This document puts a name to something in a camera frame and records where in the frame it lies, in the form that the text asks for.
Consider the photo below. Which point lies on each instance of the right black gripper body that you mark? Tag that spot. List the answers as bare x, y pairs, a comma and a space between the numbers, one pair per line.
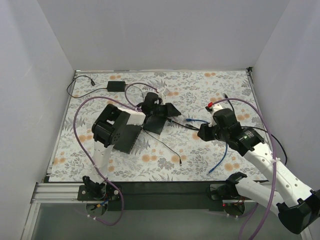
204, 132

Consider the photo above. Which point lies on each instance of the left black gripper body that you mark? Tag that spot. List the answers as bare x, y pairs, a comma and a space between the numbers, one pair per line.
158, 113

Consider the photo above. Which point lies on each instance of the black network switch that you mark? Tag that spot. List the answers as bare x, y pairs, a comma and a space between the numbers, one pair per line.
128, 138
155, 124

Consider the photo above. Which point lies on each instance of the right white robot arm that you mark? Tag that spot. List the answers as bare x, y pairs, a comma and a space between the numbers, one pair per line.
296, 204

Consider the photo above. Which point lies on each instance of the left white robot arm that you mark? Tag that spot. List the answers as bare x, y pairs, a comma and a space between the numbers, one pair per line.
118, 128

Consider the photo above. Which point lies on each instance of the floral patterned table mat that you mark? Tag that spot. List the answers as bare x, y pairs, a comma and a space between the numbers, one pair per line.
166, 149

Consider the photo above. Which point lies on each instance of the black power adapter brick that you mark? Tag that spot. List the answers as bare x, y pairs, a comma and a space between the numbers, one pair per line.
116, 86

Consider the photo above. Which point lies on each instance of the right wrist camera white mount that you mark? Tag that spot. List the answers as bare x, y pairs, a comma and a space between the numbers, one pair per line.
211, 107

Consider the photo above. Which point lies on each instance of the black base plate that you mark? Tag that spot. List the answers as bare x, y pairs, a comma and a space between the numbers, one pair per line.
162, 195

